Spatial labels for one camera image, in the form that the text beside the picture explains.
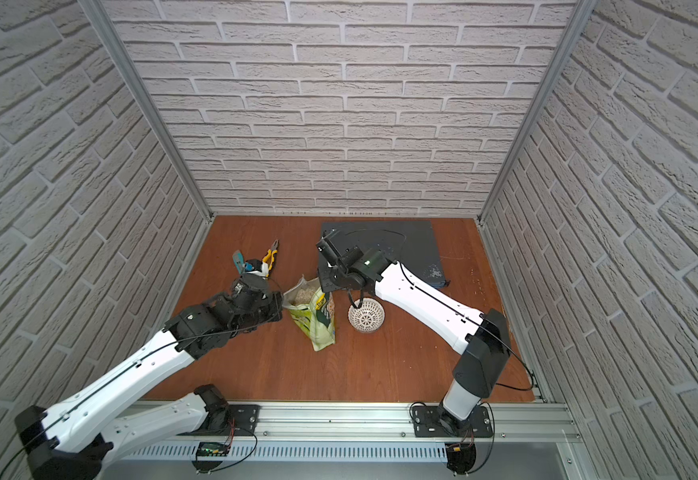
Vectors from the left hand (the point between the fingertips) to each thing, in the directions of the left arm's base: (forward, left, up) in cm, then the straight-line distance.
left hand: (282, 290), depth 74 cm
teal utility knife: (+25, +23, -21) cm, 40 cm away
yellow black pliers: (+26, +12, -20) cm, 35 cm away
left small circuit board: (-31, +17, -24) cm, 43 cm away
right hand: (+3, -9, +1) cm, 10 cm away
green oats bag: (-4, -8, -4) cm, 10 cm away
